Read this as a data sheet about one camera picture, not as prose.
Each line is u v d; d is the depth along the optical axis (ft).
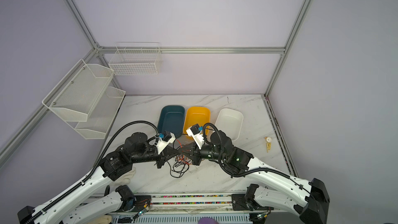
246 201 2.14
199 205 2.45
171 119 3.41
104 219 2.24
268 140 3.05
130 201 2.17
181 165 2.64
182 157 2.05
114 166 1.60
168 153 1.98
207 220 2.32
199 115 3.56
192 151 1.91
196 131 1.86
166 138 1.86
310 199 1.30
